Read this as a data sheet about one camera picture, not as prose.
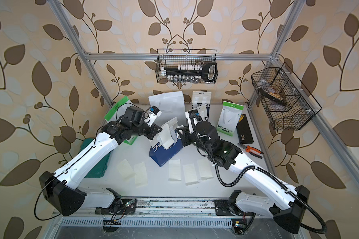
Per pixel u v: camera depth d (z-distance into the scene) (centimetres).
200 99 95
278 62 86
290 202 38
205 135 47
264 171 42
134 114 58
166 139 80
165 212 74
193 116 56
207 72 85
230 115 94
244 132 101
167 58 91
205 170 87
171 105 96
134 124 59
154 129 65
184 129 59
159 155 79
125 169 89
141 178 85
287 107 74
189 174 86
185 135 57
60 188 38
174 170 88
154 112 65
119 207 68
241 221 71
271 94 75
